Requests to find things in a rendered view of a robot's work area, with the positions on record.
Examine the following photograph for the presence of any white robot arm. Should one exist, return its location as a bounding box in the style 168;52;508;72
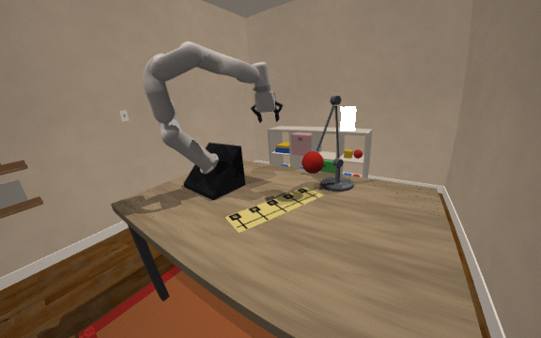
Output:
143;41;271;174

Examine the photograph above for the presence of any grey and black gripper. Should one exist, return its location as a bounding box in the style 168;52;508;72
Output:
251;90;283;123

